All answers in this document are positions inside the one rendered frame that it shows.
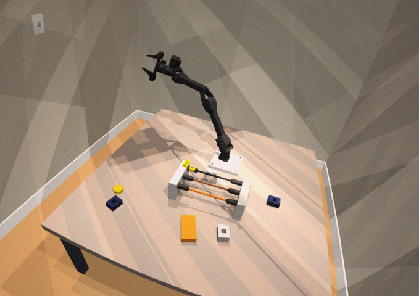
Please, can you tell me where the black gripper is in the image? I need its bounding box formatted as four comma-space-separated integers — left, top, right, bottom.
142, 52, 168, 81

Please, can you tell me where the yellow flat cylinder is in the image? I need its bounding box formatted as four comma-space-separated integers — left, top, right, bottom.
113, 184, 123, 194

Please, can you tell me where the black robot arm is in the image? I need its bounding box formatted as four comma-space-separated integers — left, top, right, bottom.
166, 55, 233, 162

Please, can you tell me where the orange rectangular block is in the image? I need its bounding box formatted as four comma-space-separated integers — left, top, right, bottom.
181, 215, 197, 242

